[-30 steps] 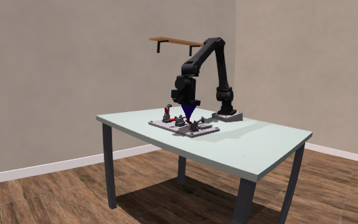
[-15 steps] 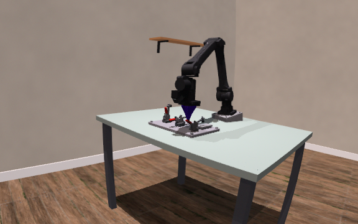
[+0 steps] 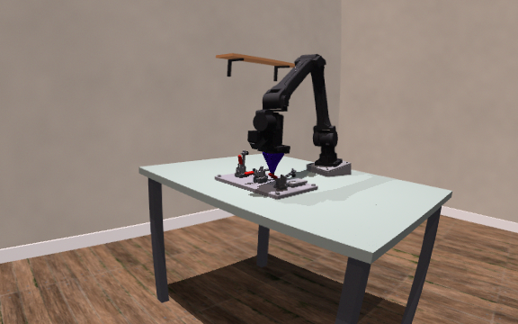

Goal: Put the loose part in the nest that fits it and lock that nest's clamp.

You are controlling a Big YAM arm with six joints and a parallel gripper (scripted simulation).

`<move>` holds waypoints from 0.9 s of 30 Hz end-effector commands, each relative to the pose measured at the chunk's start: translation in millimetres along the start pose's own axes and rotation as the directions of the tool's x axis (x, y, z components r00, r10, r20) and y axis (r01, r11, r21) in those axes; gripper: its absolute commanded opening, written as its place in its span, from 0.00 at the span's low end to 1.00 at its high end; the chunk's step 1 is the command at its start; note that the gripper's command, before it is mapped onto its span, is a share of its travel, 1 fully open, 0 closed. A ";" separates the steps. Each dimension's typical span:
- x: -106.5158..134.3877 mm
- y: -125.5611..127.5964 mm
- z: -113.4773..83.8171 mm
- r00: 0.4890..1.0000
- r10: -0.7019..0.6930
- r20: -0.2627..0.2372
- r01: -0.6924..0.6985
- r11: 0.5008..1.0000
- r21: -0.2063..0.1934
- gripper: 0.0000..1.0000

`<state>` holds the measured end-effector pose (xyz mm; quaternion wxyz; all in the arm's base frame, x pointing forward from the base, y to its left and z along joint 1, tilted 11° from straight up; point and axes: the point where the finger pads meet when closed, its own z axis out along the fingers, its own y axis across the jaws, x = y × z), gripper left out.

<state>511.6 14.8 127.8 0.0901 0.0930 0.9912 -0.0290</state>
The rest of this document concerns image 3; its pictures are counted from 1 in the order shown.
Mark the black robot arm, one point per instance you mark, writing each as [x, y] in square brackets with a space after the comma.
[274, 101]

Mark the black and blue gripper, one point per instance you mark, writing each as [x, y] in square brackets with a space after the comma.
[273, 155]

